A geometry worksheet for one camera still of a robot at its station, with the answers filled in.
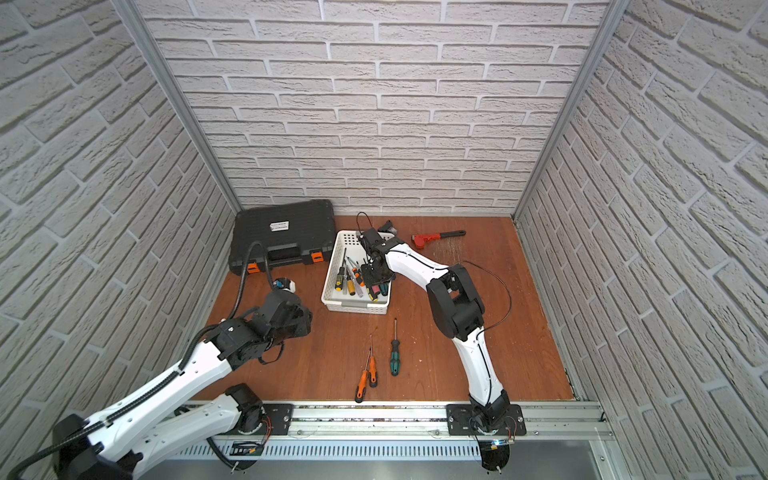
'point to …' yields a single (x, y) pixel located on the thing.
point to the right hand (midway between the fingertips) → (372, 278)
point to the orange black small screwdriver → (358, 276)
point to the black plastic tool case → (297, 232)
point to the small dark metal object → (388, 227)
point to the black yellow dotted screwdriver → (339, 279)
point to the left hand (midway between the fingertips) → (309, 312)
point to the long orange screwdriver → (359, 397)
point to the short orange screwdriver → (372, 377)
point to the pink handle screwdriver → (376, 290)
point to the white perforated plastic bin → (344, 288)
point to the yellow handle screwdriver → (351, 282)
